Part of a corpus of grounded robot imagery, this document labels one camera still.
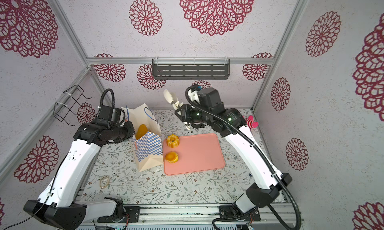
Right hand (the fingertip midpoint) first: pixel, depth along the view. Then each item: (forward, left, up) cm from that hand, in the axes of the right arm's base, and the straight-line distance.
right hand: (178, 109), depth 61 cm
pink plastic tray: (+3, -8, -43) cm, 44 cm away
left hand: (-2, +23, -16) cm, 28 cm away
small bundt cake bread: (+10, +8, -39) cm, 40 cm away
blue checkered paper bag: (-4, +18, -26) cm, 32 cm away
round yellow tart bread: (-2, +7, -38) cm, 38 cm away
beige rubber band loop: (-16, +46, -40) cm, 63 cm away
